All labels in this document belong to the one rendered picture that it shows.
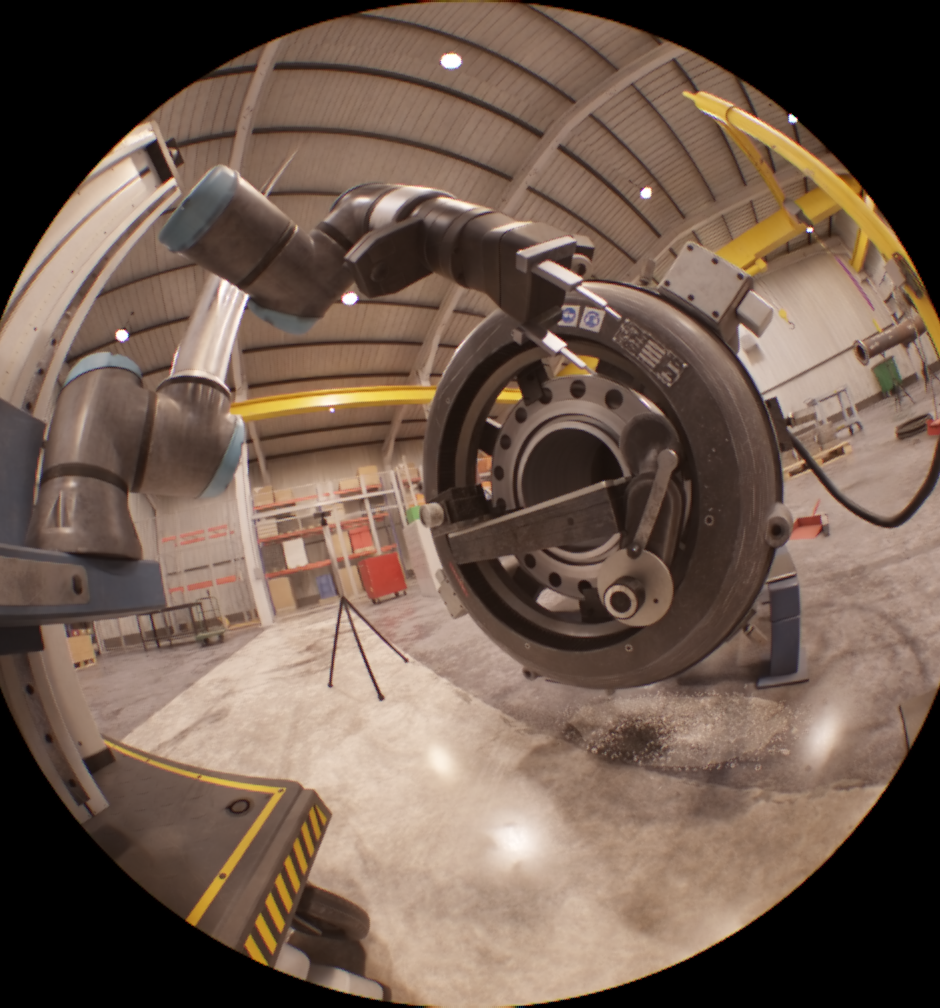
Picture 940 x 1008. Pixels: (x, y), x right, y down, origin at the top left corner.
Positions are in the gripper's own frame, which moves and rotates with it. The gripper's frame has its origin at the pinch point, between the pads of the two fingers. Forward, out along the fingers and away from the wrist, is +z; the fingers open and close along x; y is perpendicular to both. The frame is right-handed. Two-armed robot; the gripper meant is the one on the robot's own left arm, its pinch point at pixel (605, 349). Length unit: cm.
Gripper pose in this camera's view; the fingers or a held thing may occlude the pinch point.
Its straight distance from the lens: 18.6
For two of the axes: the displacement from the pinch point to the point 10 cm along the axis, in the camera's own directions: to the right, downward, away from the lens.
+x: 0.8, 2.4, 9.7
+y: 7.6, -6.4, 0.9
